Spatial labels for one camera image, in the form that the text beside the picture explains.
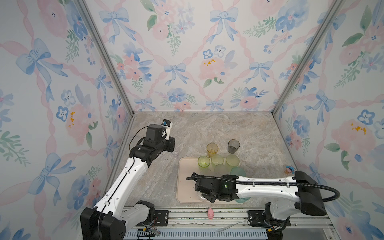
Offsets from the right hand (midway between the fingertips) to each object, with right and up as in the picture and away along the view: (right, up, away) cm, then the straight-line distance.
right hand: (205, 186), depth 76 cm
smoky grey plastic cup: (+20, +19, +22) cm, 35 cm away
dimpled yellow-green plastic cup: (+18, +10, +15) cm, 25 cm away
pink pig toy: (+2, -13, -2) cm, 13 cm away
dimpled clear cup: (+1, +6, +6) cm, 9 cm away
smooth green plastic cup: (0, +10, +14) cm, 17 cm away
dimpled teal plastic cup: (+18, -6, -2) cm, 19 cm away
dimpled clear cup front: (+10, +6, +9) cm, 14 cm away
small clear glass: (-3, -1, -10) cm, 10 cm away
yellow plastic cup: (+6, +16, +22) cm, 28 cm away
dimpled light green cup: (+8, +11, +16) cm, 21 cm away
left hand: (-17, +25, +1) cm, 30 cm away
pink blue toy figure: (+49, +6, +9) cm, 50 cm away
